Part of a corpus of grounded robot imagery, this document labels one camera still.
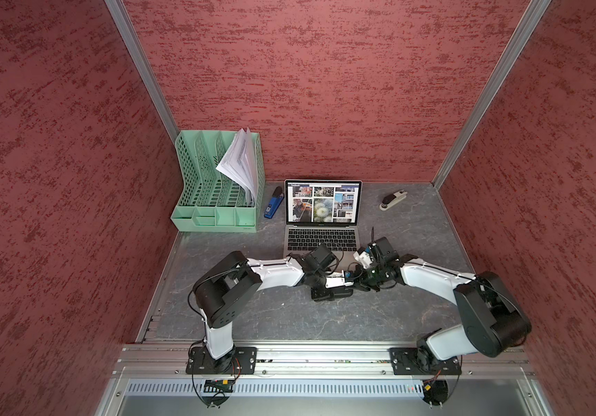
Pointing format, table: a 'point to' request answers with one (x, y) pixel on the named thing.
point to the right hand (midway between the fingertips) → (347, 289)
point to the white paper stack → (240, 162)
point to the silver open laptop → (323, 211)
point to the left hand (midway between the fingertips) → (327, 291)
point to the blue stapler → (275, 202)
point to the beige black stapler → (391, 199)
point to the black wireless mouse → (320, 294)
